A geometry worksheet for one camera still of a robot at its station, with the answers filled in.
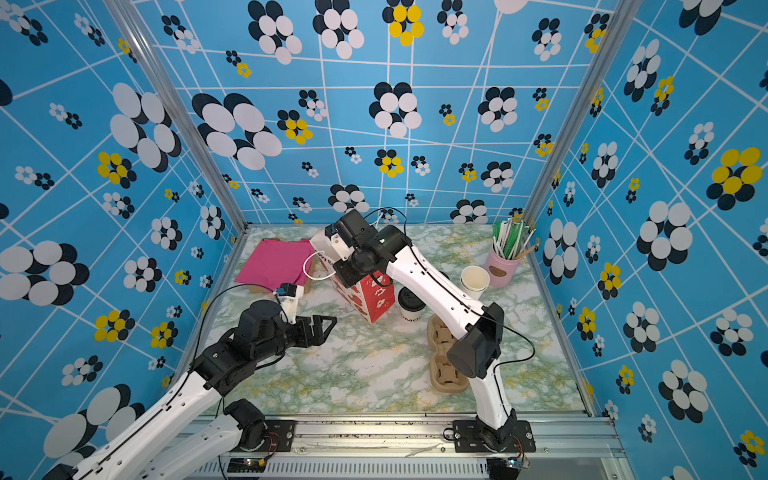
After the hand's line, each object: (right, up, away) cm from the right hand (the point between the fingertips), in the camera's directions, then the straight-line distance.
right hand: (347, 271), depth 78 cm
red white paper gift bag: (+6, -7, +2) cm, 10 cm away
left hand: (-5, -12, -4) cm, 13 cm away
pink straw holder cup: (+47, -1, +17) cm, 50 cm away
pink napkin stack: (-31, +2, +33) cm, 45 cm away
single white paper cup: (+17, -14, +13) cm, 26 cm away
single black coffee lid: (+17, -9, +8) cm, 21 cm away
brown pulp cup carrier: (+26, -29, +2) cm, 39 cm away
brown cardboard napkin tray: (-16, -3, -15) cm, 22 cm away
